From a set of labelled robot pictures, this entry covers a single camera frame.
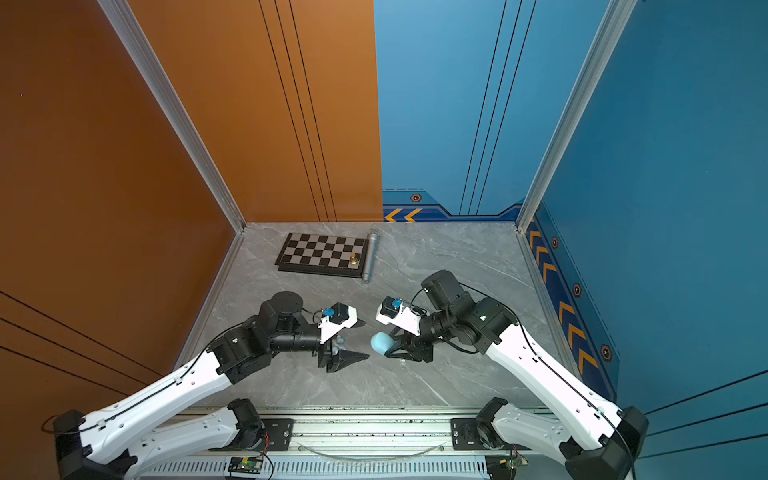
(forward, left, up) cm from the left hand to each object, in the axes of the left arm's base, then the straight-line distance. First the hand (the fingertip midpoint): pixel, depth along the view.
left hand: (365, 335), depth 65 cm
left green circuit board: (-22, +29, -27) cm, 45 cm away
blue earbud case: (-2, -4, +1) cm, 4 cm away
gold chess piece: (+36, +8, -19) cm, 41 cm away
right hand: (-1, -6, -1) cm, 6 cm away
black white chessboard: (+39, +21, -20) cm, 49 cm away
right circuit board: (-21, -33, -26) cm, 47 cm away
